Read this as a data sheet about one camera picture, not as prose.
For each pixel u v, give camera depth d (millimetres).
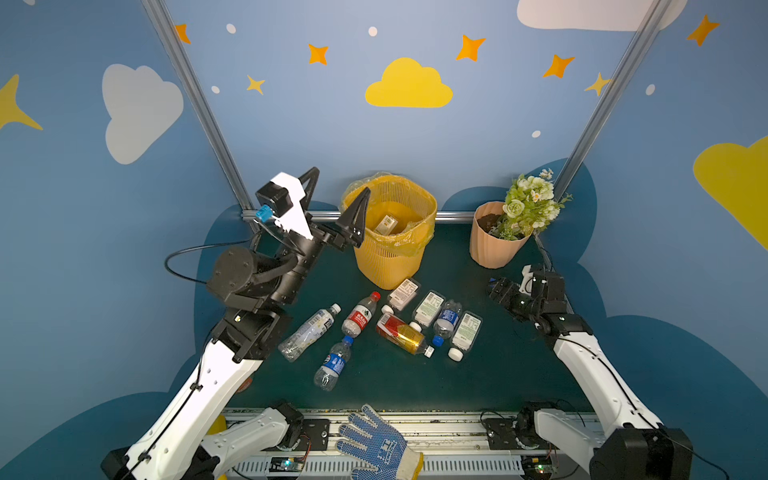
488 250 1011
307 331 864
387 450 718
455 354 855
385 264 892
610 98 840
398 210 1046
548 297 616
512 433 746
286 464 715
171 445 359
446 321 910
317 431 749
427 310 942
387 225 1017
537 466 716
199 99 831
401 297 960
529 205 908
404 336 861
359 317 883
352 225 400
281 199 334
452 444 745
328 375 829
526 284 728
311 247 419
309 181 467
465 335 885
